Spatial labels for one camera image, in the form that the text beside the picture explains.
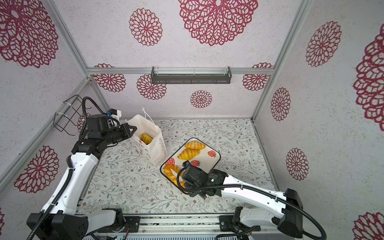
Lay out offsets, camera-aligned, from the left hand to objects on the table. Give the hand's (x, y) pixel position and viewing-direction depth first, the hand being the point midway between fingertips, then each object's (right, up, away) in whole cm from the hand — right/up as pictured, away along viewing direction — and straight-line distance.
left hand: (136, 130), depth 74 cm
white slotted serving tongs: (+20, -22, -1) cm, 29 cm away
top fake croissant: (+30, -9, +26) cm, 41 cm away
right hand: (+27, -26, -2) cm, 37 cm away
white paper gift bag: (+8, -12, +8) cm, 16 cm away
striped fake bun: (-1, -5, +21) cm, 22 cm away
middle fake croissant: (+25, -15, +20) cm, 36 cm away
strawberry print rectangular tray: (+38, -18, +24) cm, 48 cm away
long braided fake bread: (+13, -23, +15) cm, 30 cm away
